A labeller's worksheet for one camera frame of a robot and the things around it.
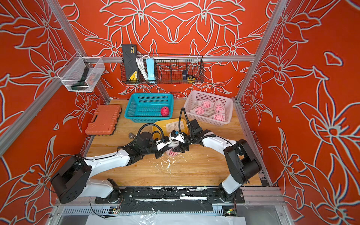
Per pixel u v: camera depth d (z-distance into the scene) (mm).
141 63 849
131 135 951
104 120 987
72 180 422
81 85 799
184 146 752
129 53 854
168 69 975
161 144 694
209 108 1091
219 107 1038
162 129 634
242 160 452
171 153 820
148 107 1139
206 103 1068
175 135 727
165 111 1050
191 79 941
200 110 1034
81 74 913
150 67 896
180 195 743
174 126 727
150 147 712
